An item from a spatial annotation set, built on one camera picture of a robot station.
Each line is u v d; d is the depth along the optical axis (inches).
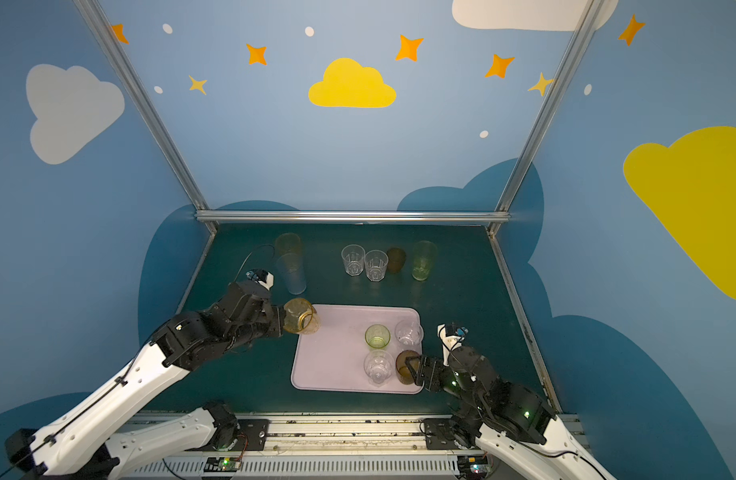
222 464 27.7
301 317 30.8
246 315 20.0
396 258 41.1
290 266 39.7
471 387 19.7
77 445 14.9
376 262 41.6
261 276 24.2
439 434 29.5
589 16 27.5
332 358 34.1
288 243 39.6
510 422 18.4
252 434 29.4
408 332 33.3
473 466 28.0
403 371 32.5
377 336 35.5
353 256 42.4
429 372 23.9
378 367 33.2
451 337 24.2
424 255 39.7
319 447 28.9
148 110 33.8
